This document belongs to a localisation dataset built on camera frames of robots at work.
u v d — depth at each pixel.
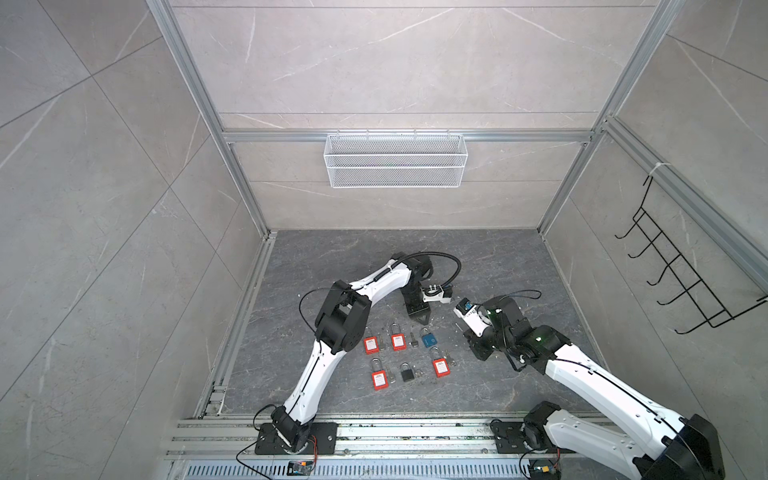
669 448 0.39
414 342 0.90
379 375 0.82
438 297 0.85
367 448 0.73
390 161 1.00
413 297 0.84
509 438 0.73
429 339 0.90
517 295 0.65
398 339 0.89
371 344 0.88
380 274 0.66
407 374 0.84
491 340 0.67
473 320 0.70
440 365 0.84
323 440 0.73
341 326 0.59
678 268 0.68
